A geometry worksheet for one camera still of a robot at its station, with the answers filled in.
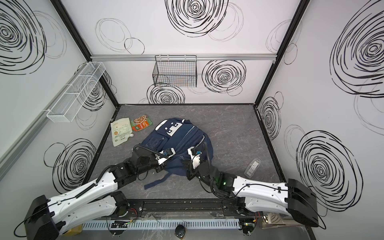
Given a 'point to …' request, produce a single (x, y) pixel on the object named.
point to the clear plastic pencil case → (252, 168)
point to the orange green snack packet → (141, 123)
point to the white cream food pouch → (121, 131)
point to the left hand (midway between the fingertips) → (171, 152)
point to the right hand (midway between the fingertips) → (180, 162)
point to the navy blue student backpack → (179, 134)
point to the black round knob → (180, 231)
